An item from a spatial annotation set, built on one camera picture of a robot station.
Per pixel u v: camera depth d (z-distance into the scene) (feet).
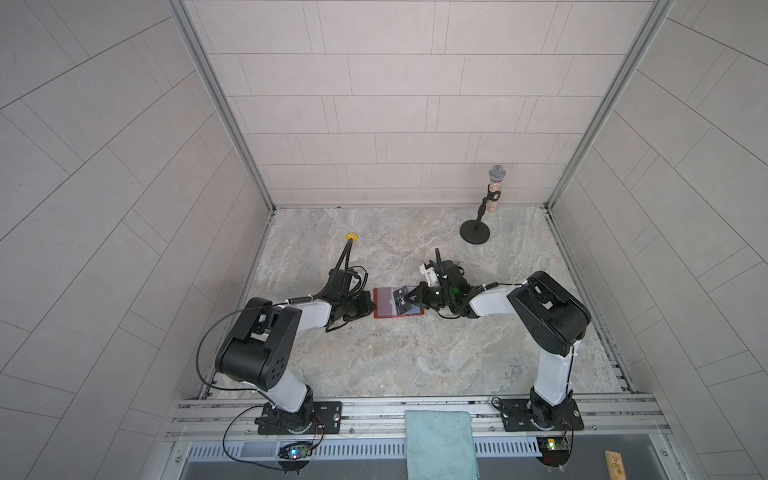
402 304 2.91
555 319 1.65
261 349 1.47
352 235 3.50
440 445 2.19
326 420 2.33
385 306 2.99
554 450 2.23
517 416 2.32
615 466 2.11
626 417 2.37
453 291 2.46
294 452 2.13
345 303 2.54
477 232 3.54
